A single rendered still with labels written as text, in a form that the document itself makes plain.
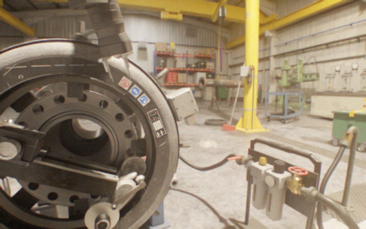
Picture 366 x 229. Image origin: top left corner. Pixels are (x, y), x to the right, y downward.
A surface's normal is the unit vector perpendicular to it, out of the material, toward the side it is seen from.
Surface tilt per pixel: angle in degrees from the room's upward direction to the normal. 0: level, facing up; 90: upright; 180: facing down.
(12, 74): 90
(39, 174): 90
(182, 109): 90
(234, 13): 90
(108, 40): 110
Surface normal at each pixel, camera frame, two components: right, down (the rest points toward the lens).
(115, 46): -0.13, 0.51
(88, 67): 0.40, 0.11
